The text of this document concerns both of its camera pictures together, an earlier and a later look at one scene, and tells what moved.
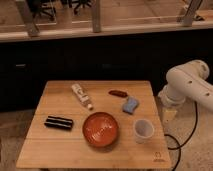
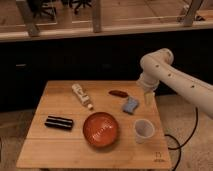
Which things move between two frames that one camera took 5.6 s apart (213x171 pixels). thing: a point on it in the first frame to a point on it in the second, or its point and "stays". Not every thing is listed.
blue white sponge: (130, 105) stays
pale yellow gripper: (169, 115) to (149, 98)
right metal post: (190, 12) stays
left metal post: (26, 11) stays
